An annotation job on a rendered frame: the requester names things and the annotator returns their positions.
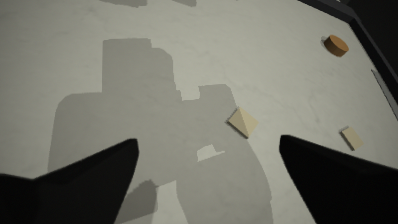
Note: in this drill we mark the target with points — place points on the light brown wooden disc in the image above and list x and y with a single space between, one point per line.
336 46

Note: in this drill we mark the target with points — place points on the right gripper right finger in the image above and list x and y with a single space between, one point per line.
340 188

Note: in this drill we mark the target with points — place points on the grey flat bar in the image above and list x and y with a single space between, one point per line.
387 93

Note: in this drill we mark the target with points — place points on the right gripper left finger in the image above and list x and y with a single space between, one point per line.
89 191

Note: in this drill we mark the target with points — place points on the beige square pad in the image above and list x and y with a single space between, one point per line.
351 138
243 122

